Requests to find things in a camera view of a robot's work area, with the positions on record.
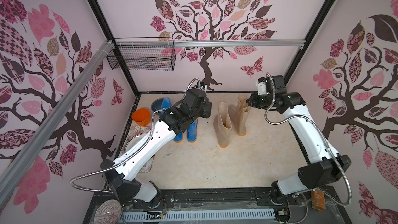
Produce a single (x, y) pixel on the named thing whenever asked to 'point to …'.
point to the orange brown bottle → (318, 199)
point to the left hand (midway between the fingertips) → (205, 106)
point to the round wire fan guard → (109, 212)
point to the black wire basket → (143, 53)
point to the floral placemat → (147, 166)
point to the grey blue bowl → (156, 104)
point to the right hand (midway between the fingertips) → (248, 98)
